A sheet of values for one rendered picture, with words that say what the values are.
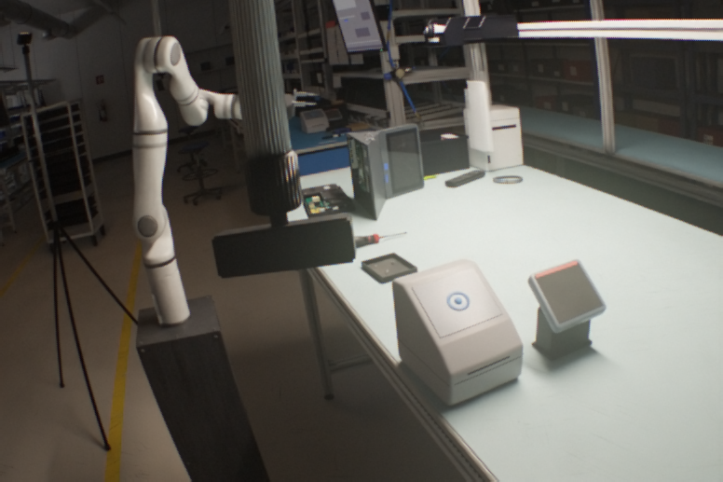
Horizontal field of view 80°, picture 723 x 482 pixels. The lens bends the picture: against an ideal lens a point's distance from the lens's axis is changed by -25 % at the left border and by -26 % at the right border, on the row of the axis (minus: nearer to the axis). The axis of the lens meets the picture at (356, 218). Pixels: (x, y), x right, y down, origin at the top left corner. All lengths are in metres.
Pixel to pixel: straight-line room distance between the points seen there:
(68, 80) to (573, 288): 12.63
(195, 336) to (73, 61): 11.87
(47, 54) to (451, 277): 12.72
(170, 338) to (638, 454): 1.12
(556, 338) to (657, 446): 0.26
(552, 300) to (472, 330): 0.14
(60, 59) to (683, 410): 13.00
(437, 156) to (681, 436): 1.47
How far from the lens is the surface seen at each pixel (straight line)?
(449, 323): 0.75
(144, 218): 1.35
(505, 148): 1.97
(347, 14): 2.93
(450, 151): 1.96
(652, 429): 0.73
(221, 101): 1.55
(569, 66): 6.15
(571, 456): 0.67
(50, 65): 13.17
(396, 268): 1.20
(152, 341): 1.42
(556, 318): 0.79
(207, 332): 1.40
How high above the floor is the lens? 1.47
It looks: 18 degrees down
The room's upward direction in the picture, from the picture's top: 7 degrees counter-clockwise
